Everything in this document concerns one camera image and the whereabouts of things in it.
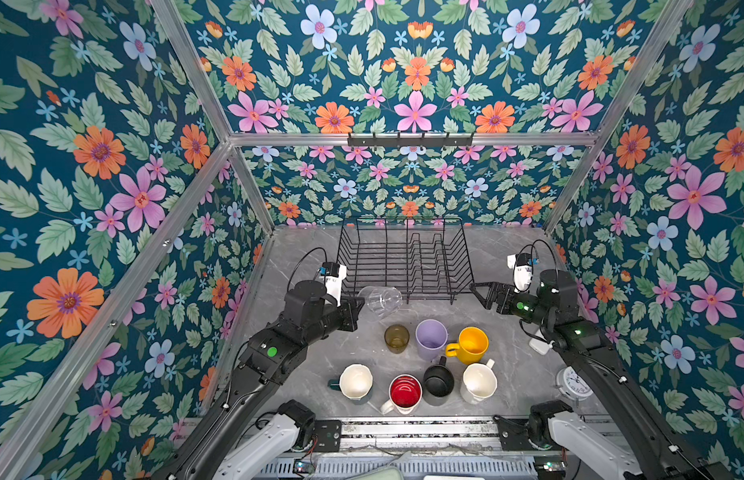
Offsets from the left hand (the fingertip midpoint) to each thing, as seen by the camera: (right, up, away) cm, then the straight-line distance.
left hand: (370, 296), depth 66 cm
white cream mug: (+29, -26, +15) cm, 42 cm away
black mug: (+18, -26, +15) cm, 35 cm away
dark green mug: (-5, -25, +13) cm, 28 cm away
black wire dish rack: (+17, +8, +43) cm, 47 cm away
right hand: (+27, +2, +7) cm, 28 cm away
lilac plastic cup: (+16, -13, +18) cm, 28 cm away
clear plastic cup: (+2, -3, +9) cm, 9 cm away
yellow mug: (+29, -17, +21) cm, 39 cm away
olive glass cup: (+6, -16, +23) cm, 28 cm away
